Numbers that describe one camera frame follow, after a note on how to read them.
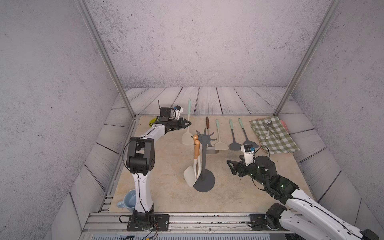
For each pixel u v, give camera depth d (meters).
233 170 0.68
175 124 0.88
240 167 0.65
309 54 0.87
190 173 0.77
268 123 1.15
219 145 1.02
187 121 0.95
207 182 0.88
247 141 1.05
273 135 1.07
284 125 1.12
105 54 0.85
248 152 0.65
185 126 0.93
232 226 0.73
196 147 0.58
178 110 0.91
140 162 0.56
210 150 0.98
